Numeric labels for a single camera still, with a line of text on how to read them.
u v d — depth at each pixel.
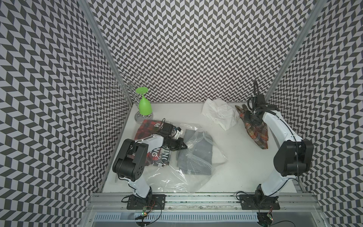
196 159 0.78
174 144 0.81
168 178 0.81
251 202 0.74
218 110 1.12
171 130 0.80
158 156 0.84
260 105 0.64
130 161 0.47
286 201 0.75
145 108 0.87
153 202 0.71
